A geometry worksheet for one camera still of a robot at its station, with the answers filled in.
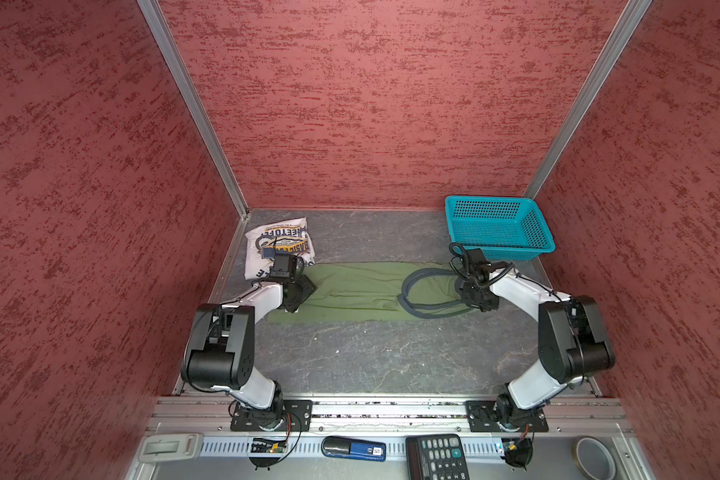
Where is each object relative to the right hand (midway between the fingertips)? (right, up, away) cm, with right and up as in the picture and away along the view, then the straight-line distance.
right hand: (475, 306), depth 91 cm
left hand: (-53, +3, +3) cm, 53 cm away
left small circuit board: (-60, -30, -19) cm, 70 cm away
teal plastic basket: (+22, +26, +25) cm, 42 cm away
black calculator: (-18, -30, -24) cm, 42 cm away
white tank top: (-64, +22, +19) cm, 70 cm away
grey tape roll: (+21, -32, -21) cm, 43 cm away
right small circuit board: (+3, -30, -21) cm, 37 cm away
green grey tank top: (-33, +4, +6) cm, 34 cm away
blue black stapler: (-40, -26, -26) cm, 54 cm away
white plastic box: (-81, -28, -23) cm, 89 cm away
